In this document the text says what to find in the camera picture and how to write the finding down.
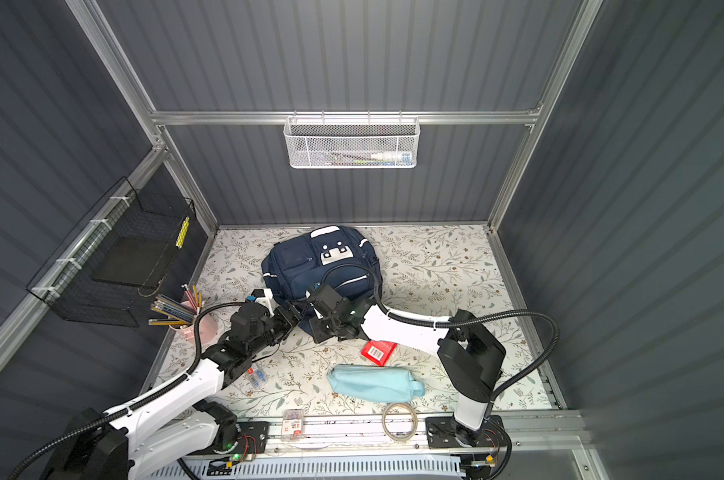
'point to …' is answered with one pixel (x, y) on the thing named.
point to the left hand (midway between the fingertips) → (306, 308)
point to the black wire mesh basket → (119, 254)
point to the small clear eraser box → (292, 424)
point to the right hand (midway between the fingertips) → (315, 329)
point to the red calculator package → (379, 351)
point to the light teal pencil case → (374, 383)
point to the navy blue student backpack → (328, 255)
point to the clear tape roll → (414, 419)
